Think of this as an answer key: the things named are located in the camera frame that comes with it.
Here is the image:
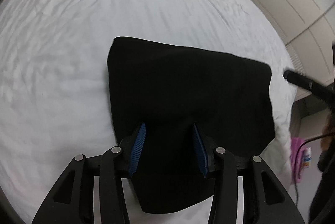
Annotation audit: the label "black pants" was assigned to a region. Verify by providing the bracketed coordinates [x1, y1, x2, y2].
[107, 37, 275, 214]

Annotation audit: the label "dark sleeve forearm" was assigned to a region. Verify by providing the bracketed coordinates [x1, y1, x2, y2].
[309, 145, 334, 223]

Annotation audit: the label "person's right hand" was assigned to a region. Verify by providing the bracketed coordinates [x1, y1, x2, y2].
[320, 114, 334, 151]

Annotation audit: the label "small white bottle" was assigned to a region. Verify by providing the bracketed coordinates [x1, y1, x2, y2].
[301, 147, 312, 169]

